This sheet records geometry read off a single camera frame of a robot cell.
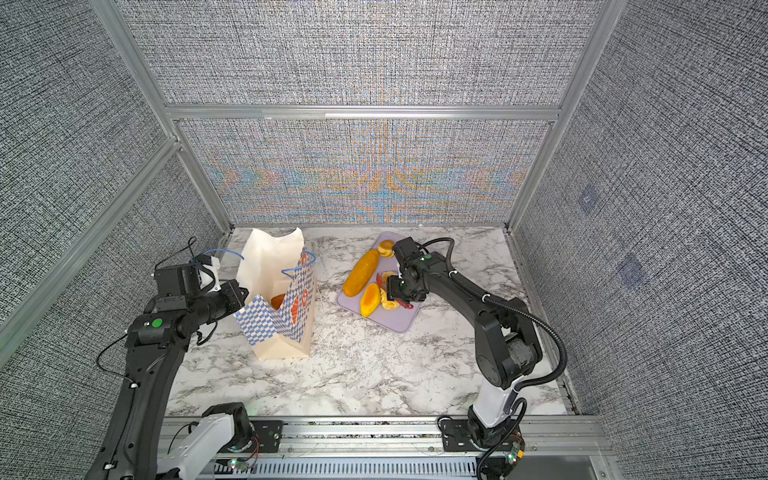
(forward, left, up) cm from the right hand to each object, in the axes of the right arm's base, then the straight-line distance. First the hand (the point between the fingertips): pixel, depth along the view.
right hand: (397, 293), depth 90 cm
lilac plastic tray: (-5, -1, -7) cm, 8 cm away
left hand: (-8, +37, +15) cm, 41 cm away
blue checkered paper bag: (+7, +38, -3) cm, 39 cm away
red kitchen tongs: (+4, +5, -2) cm, 7 cm away
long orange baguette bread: (+11, +11, -3) cm, 16 cm away
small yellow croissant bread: (+21, +4, -3) cm, 21 cm away
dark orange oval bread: (-13, +28, +18) cm, 36 cm away
